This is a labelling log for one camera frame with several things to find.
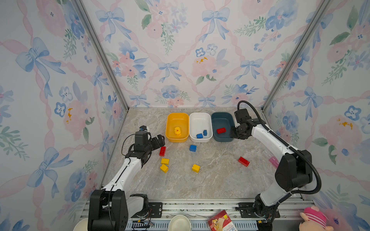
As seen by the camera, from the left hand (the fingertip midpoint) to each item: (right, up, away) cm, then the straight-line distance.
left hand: (158, 138), depth 86 cm
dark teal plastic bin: (+44, +9, +24) cm, 51 cm away
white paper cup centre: (+14, -41, -15) cm, 45 cm away
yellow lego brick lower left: (+4, -18, 0) cm, 19 cm away
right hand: (+46, +2, +3) cm, 46 cm away
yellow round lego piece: (+10, +3, +16) cm, 19 cm away
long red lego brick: (+52, -15, +3) cm, 55 cm away
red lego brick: (+1, -10, +7) cm, 13 cm away
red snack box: (+34, -38, -19) cm, 54 cm away
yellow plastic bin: (+7, +11, +23) cm, 27 cm away
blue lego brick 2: (+21, -8, +10) cm, 25 cm away
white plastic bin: (+27, +6, +22) cm, 36 cm away
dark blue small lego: (+30, +2, +17) cm, 34 cm away
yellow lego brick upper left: (+4, -15, +4) cm, 16 cm away
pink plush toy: (+76, -36, -20) cm, 87 cm away
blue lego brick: (+26, 0, +17) cm, 31 cm away
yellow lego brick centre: (+23, -18, +1) cm, 29 cm away
